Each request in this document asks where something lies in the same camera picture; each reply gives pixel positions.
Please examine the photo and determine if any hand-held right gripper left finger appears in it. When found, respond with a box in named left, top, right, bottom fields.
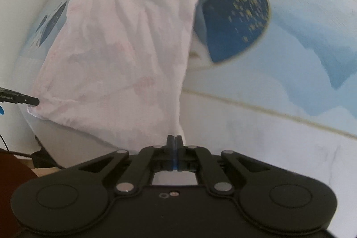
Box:
left=79, top=135, right=175, bottom=194

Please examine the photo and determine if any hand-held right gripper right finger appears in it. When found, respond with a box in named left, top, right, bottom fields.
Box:
left=174, top=135, right=269, bottom=194

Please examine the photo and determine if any pink and white cloth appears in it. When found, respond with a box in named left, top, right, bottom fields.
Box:
left=28, top=0, right=205, bottom=155

